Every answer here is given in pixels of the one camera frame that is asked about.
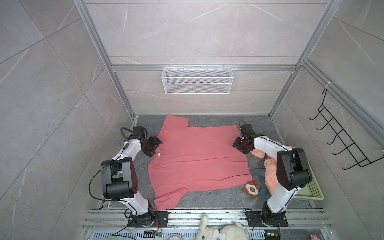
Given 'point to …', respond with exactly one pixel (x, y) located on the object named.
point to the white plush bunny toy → (235, 231)
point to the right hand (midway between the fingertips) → (235, 144)
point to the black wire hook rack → (351, 149)
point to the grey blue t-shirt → (259, 174)
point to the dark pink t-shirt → (188, 156)
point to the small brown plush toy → (252, 188)
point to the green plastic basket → (313, 191)
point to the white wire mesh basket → (197, 80)
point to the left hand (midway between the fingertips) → (159, 142)
